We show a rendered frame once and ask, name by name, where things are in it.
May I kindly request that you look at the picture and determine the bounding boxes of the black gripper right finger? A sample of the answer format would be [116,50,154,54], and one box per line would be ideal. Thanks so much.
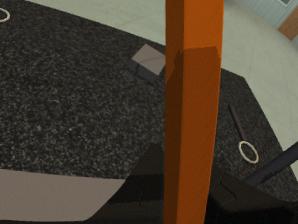
[205,164,298,224]

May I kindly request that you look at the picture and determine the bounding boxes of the orange handle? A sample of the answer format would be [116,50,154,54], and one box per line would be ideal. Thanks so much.
[164,0,225,224]

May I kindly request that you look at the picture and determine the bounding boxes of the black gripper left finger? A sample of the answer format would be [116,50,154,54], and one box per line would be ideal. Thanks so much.
[0,143,165,224]

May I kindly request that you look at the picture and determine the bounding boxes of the grey rectangular block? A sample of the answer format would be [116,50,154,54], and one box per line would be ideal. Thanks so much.
[128,44,166,84]

